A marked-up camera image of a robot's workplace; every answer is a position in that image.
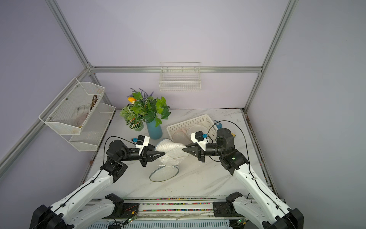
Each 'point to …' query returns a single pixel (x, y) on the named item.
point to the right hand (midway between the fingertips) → (185, 149)
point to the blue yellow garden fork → (219, 125)
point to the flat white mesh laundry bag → (195, 128)
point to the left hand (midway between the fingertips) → (163, 153)
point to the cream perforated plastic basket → (203, 119)
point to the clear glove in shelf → (80, 113)
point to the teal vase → (154, 132)
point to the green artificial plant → (143, 108)
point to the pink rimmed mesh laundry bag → (181, 137)
